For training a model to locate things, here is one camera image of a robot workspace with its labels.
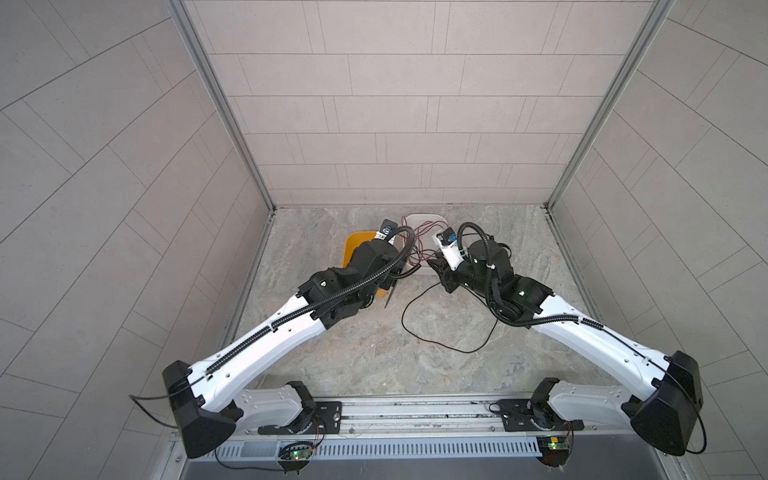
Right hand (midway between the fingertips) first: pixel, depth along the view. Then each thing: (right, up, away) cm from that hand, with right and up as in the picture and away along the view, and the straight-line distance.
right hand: (430, 259), depth 73 cm
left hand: (-10, +2, -4) cm, 11 cm away
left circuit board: (-30, -41, -9) cm, 52 cm away
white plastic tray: (-3, +11, +34) cm, 36 cm away
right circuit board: (+28, -43, -5) cm, 52 cm away
